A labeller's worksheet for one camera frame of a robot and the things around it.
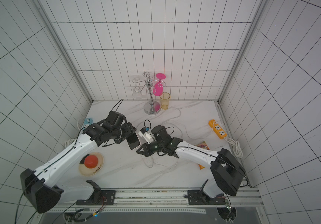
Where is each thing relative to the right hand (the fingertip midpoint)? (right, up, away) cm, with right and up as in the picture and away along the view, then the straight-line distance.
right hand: (133, 155), depth 74 cm
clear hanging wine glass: (-1, +37, +16) cm, 40 cm away
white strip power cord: (-48, +3, +19) cm, 52 cm away
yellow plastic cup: (+18, +34, +31) cm, 49 cm away
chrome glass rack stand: (+6, +27, +41) cm, 49 cm away
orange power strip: (+56, +11, +25) cm, 62 cm away
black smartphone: (-2, +5, +9) cm, 10 cm away
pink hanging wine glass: (+12, +43, +32) cm, 55 cm away
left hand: (-3, +10, +3) cm, 11 cm away
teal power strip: (-41, +16, +30) cm, 53 cm away
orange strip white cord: (+64, +1, +14) cm, 65 cm away
